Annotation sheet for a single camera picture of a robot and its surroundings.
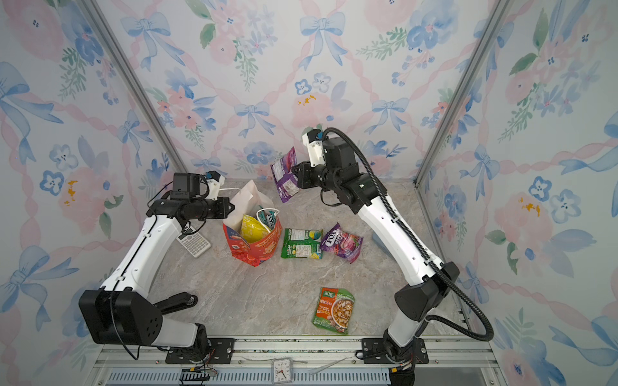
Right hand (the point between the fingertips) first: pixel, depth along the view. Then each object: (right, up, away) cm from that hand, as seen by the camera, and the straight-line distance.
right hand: (293, 167), depth 69 cm
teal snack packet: (-11, -16, +19) cm, 27 cm away
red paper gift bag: (-18, -9, +16) cm, 26 cm away
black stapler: (-39, -43, +11) cm, 59 cm away
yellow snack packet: (-15, -19, +13) cm, 28 cm away
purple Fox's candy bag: (+19, -27, +26) cm, 42 cm away
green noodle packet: (+13, -46, +13) cm, 50 cm away
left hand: (-21, -10, +12) cm, 26 cm away
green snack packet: (+2, -26, +26) cm, 37 cm away
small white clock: (-3, -58, 0) cm, 59 cm away
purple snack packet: (-3, -3, +4) cm, 6 cm away
